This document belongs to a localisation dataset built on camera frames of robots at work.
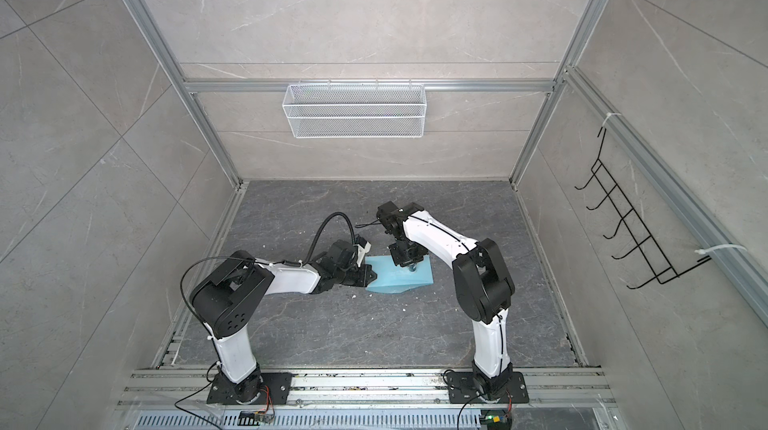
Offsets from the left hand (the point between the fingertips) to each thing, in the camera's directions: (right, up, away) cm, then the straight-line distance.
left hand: (378, 271), depth 93 cm
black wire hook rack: (+59, +12, -30) cm, 68 cm away
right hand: (+10, +4, -3) cm, 11 cm away
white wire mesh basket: (-8, +54, +8) cm, 55 cm away
